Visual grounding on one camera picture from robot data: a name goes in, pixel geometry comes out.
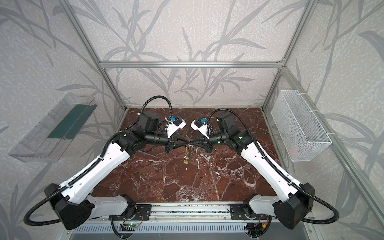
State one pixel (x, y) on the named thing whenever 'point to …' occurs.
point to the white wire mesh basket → (302, 136)
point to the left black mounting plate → (134, 212)
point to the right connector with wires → (256, 230)
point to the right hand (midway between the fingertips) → (192, 137)
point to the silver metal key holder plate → (191, 148)
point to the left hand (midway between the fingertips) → (189, 139)
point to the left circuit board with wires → (132, 225)
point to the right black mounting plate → (237, 211)
